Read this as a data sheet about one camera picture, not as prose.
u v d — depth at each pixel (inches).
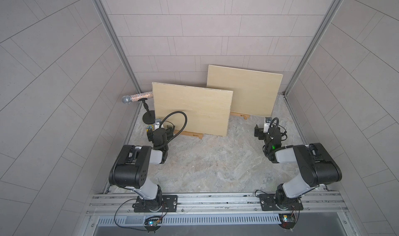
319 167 17.7
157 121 30.5
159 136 27.1
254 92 36.3
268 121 31.0
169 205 27.9
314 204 28.6
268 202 27.9
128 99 32.3
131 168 17.6
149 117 39.3
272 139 27.3
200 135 35.2
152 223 25.2
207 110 32.8
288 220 26.8
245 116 39.2
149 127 37.9
